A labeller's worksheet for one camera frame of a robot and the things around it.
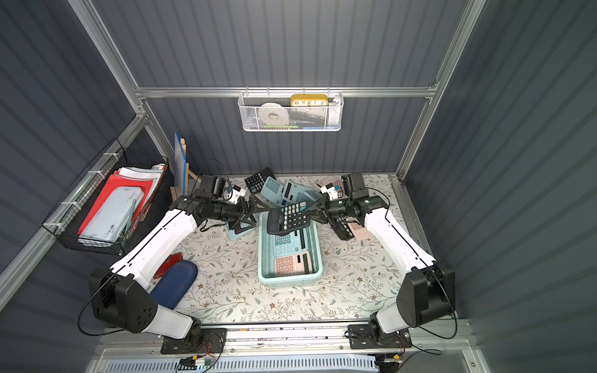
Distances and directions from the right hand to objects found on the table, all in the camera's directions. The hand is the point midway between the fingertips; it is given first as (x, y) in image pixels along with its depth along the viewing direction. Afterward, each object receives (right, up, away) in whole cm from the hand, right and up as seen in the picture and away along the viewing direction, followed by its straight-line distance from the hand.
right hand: (309, 211), depth 74 cm
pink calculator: (+22, -11, +22) cm, 33 cm away
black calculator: (-9, -3, +1) cm, 10 cm away
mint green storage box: (-5, -19, +15) cm, 25 cm away
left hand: (-15, -2, +2) cm, 15 cm away
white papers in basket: (-53, +13, +5) cm, 55 cm away
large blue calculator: (-6, -14, +19) cm, 25 cm away
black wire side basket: (-61, 0, -7) cm, 62 cm away
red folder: (-64, +10, +2) cm, 65 cm away
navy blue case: (-48, -27, +8) cm, 55 cm away
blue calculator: (-33, -11, +24) cm, 42 cm away
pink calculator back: (+8, +13, +44) cm, 46 cm away
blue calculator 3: (-7, +6, +36) cm, 37 cm away
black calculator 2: (-27, +12, +41) cm, 51 cm away
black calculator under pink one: (+14, -9, +24) cm, 30 cm away
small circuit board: (-32, -45, -5) cm, 55 cm away
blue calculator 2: (-16, +8, +34) cm, 38 cm away
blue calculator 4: (+1, +5, +29) cm, 29 cm away
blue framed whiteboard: (-54, +18, +22) cm, 61 cm away
